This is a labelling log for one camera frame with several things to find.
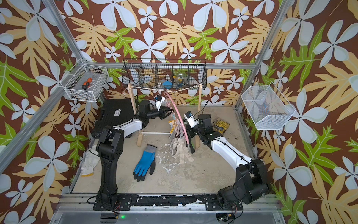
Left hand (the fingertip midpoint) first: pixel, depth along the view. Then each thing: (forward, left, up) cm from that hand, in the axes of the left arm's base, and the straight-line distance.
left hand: (172, 107), depth 92 cm
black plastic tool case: (+7, +47, -13) cm, 49 cm away
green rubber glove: (-23, -13, -16) cm, 31 cm away
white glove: (-23, -5, -12) cm, 26 cm away
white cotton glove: (-20, -6, -6) cm, 22 cm away
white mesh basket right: (-8, -58, +8) cm, 59 cm away
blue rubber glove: (-30, +16, -17) cm, 38 cm away
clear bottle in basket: (+17, -6, +8) cm, 20 cm away
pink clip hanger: (-16, -4, +11) cm, 20 cm away
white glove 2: (-29, +54, -19) cm, 65 cm away
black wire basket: (+16, 0, +15) cm, 22 cm away
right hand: (-12, -10, -2) cm, 15 cm away
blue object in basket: (+14, +4, +8) cm, 17 cm away
